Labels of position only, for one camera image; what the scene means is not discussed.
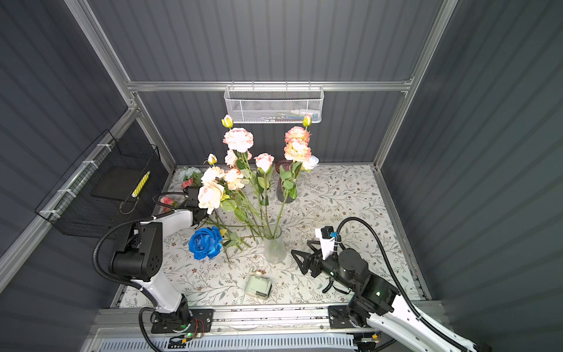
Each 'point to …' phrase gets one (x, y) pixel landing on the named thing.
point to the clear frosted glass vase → (275, 248)
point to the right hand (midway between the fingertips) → (303, 250)
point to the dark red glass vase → (283, 193)
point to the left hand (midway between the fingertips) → (210, 203)
